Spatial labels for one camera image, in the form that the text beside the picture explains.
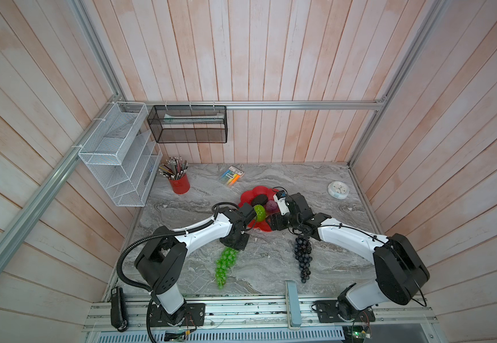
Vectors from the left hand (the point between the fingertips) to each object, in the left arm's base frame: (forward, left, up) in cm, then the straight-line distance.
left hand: (235, 248), depth 85 cm
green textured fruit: (+15, -11, +3) cm, 19 cm away
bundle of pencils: (+34, +30, +11) cm, 47 cm away
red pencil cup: (+31, +28, +1) cm, 42 cm away
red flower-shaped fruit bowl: (+21, -13, 0) cm, 25 cm away
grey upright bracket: (-22, -20, +1) cm, 30 cm away
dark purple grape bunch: (-2, -27, 0) cm, 27 cm away
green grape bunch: (-5, +3, 0) cm, 6 cm away
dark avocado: (+24, -11, 0) cm, 26 cm away
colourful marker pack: (+42, +4, -3) cm, 42 cm away
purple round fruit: (+20, -16, 0) cm, 26 cm away
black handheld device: (-22, +39, +1) cm, 45 cm away
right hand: (+13, -16, +5) cm, 21 cm away
